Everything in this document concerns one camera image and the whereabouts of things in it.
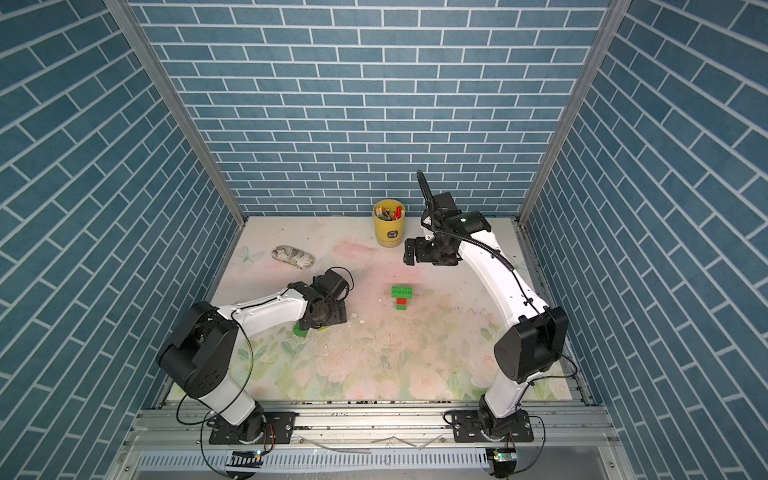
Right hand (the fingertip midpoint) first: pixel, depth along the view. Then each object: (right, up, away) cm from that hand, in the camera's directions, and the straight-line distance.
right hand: (423, 259), depth 81 cm
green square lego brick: (-6, -17, +15) cm, 23 cm away
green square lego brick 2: (-36, -21, +4) cm, 42 cm away
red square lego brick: (-6, -15, +15) cm, 22 cm away
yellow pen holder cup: (-10, +14, +27) cm, 32 cm away
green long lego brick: (-6, -10, +7) cm, 14 cm away
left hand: (-26, -19, +10) cm, 34 cm away
